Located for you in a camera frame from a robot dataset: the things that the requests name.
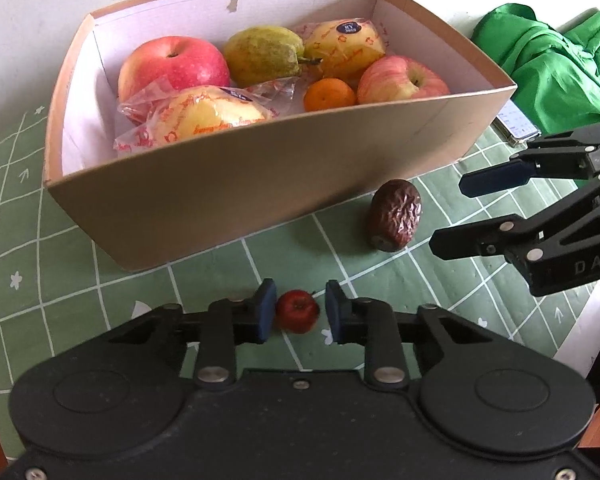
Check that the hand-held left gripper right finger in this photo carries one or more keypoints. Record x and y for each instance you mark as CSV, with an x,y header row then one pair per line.
x,y
334,312

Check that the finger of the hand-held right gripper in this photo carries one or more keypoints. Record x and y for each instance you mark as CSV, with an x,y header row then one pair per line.
x,y
495,177
480,242

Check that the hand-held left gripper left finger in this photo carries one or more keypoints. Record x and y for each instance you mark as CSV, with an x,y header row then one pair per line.
x,y
266,312

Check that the dark brown dried date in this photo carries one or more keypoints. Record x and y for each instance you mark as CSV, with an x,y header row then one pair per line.
x,y
394,215

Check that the brown cardboard box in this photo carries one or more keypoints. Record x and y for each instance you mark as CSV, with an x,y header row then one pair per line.
x,y
240,185

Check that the red yellow-streaked apple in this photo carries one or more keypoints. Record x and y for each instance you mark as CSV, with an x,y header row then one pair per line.
x,y
400,80

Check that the small orange tangerine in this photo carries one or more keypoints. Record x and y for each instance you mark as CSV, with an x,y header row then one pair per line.
x,y
329,95

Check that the yellow apple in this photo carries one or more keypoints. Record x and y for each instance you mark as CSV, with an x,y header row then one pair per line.
x,y
205,117
342,45

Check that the green pear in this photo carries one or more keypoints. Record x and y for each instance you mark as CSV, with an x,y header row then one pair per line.
x,y
260,55

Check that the deep red apple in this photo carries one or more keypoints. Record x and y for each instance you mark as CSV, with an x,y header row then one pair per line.
x,y
172,62

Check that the smartphone with lit screen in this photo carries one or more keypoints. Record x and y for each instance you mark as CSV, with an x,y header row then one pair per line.
x,y
517,125

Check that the bright green cloth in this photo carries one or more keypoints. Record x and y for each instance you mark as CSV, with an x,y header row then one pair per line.
x,y
555,65

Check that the green checked tablecloth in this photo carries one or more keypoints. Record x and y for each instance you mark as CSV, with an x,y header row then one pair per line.
x,y
55,270

